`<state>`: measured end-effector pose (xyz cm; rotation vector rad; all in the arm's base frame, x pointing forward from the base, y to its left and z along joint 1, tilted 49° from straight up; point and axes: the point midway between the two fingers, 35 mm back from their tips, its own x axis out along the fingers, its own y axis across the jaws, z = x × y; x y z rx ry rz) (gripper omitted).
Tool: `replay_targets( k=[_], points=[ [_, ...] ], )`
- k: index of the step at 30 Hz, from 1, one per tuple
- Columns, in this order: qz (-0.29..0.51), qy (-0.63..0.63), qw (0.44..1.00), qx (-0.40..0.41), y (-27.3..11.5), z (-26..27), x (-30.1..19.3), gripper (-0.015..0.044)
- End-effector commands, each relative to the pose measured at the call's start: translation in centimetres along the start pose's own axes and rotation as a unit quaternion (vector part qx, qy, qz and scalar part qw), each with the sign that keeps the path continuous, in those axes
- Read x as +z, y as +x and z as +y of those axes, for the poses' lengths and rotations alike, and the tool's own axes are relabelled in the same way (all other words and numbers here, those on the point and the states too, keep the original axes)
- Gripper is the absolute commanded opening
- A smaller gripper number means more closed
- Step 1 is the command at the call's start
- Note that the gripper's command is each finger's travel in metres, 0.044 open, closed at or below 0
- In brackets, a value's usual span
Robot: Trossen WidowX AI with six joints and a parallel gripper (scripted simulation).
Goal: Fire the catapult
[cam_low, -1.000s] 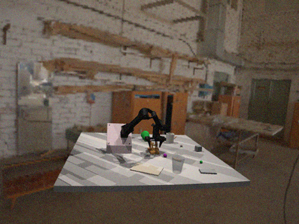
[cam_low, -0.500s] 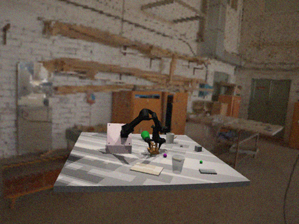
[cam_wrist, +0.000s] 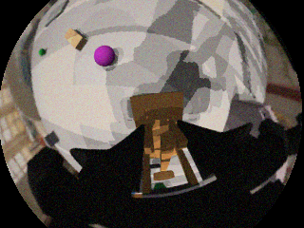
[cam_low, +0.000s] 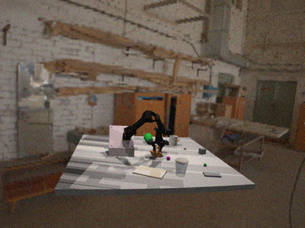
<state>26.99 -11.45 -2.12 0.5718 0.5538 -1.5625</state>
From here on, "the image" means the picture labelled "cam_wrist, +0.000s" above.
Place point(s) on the dark purple ball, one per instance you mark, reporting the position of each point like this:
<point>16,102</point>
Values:
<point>104,55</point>

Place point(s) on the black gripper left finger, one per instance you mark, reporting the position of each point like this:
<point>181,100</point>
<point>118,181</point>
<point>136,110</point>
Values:
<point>124,160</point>

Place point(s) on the green cylinder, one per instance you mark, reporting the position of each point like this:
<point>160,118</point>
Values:
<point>159,186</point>

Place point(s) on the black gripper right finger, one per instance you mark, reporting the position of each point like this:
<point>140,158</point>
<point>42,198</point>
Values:
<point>208,148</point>

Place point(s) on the tan rectangular block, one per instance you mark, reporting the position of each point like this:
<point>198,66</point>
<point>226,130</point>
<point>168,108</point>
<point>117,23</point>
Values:
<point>75,38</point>

